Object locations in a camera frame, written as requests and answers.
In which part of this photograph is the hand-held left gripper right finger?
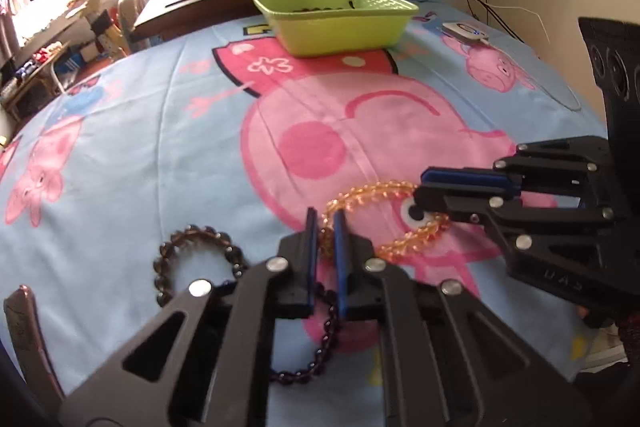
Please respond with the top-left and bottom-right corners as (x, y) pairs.
(334, 210), (594, 427)

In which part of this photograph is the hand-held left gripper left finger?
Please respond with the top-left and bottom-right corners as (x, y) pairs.
(60, 207), (321, 427)

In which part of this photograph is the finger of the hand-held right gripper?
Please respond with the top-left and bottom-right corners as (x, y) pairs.
(421, 135), (617, 208)
(413, 184), (622, 254)

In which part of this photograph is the purple bead necklace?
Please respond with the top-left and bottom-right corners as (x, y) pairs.
(270, 279), (344, 386)

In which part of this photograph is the amber bead bracelet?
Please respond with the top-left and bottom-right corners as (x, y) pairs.
(320, 181), (451, 264)

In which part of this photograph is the smoky brown bead bracelet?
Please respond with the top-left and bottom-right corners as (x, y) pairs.
(154, 224), (250, 308)

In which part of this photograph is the green plastic basket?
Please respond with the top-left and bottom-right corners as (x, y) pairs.
(252, 0), (420, 58)

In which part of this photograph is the white rounded device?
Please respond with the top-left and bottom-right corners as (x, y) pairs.
(442, 21), (490, 44)

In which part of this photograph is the printed cartoon pig blanket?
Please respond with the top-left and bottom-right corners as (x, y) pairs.
(0, 0), (617, 427)

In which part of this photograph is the dark wooden desk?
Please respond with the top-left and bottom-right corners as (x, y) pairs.
(132, 0), (417, 44)

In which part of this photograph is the blue striped box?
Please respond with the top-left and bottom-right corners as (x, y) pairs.
(52, 44), (97, 76)

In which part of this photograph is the low wooden table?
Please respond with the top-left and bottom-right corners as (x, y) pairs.
(0, 39), (72, 118)

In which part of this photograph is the white cable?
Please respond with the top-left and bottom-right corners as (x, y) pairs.
(480, 4), (584, 112)

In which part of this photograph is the brown curved strap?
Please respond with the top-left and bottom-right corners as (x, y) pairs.
(3, 285), (67, 403)

